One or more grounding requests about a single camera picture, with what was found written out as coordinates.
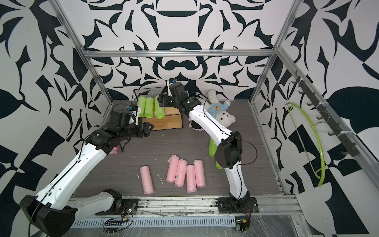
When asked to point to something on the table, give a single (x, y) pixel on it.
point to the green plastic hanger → (322, 178)
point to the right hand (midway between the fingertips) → (162, 96)
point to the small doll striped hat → (194, 126)
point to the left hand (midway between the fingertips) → (146, 123)
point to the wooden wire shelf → (172, 119)
